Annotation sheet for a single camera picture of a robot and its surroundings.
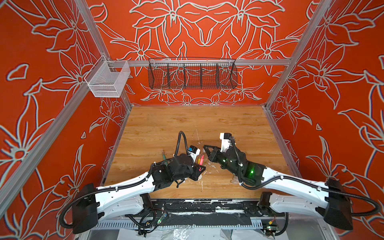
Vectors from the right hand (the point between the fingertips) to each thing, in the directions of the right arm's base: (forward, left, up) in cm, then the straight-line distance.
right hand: (200, 147), depth 70 cm
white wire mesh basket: (+46, +58, +9) cm, 74 cm away
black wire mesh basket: (+54, +7, +6) cm, 55 cm away
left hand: (-7, -2, -8) cm, 11 cm away
